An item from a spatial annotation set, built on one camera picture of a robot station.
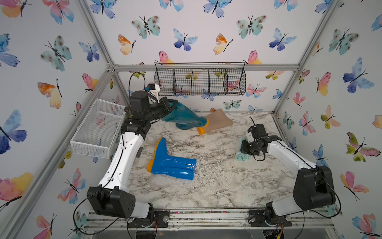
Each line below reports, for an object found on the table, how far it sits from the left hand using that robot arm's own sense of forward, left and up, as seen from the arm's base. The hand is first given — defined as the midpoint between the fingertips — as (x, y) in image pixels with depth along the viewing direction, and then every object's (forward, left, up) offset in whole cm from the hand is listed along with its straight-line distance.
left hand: (179, 100), depth 68 cm
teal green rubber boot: (-4, -2, -8) cm, 9 cm away
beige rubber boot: (+23, -24, -40) cm, 52 cm away
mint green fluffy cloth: (-13, -32, -30) cm, 46 cm away
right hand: (-7, -35, -31) cm, 48 cm away
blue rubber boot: (-13, +12, -37) cm, 42 cm away
